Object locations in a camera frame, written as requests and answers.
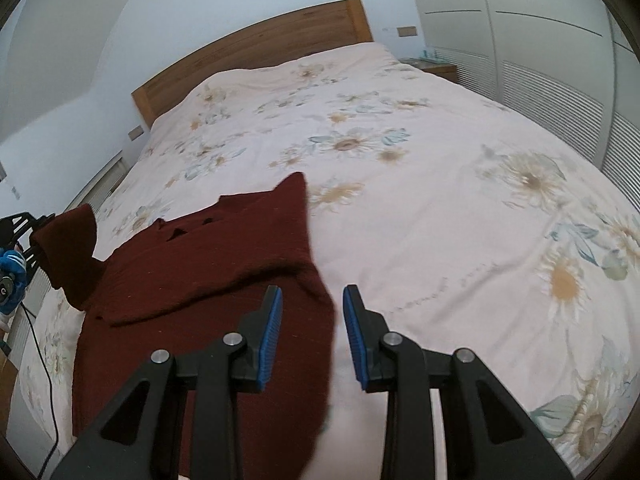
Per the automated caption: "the dark red knit sweater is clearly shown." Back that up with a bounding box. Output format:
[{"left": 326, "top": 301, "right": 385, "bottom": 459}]
[{"left": 30, "top": 172, "right": 334, "bottom": 479}]

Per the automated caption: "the white low louvered cabinet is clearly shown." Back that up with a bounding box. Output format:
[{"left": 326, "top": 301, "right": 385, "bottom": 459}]
[{"left": 65, "top": 152, "right": 129, "bottom": 212}]

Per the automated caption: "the right wooden nightstand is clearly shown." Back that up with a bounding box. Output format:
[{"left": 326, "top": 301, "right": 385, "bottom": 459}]
[{"left": 400, "top": 58, "right": 459, "bottom": 84}]

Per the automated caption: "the wooden headboard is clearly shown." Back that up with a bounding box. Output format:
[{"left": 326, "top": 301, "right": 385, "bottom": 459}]
[{"left": 131, "top": 0, "right": 373, "bottom": 127}]

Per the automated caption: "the white louvered wardrobe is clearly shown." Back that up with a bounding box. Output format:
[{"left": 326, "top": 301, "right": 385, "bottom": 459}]
[{"left": 414, "top": 0, "right": 639, "bottom": 203}]

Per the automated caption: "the black cable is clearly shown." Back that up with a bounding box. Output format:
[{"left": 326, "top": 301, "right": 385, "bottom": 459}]
[{"left": 18, "top": 303, "right": 61, "bottom": 480}]

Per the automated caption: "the left wall switch plate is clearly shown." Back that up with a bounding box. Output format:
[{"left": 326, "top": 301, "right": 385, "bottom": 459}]
[{"left": 128, "top": 126, "right": 144, "bottom": 141}]

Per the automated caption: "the wall switch plate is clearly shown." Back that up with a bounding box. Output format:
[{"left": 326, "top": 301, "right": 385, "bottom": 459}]
[
  {"left": 128, "top": 126, "right": 144, "bottom": 141},
  {"left": 397, "top": 26, "right": 418, "bottom": 38}
]

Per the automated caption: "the right wall switch plate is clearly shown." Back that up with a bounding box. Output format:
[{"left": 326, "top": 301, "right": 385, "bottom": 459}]
[{"left": 397, "top": 26, "right": 418, "bottom": 38}]

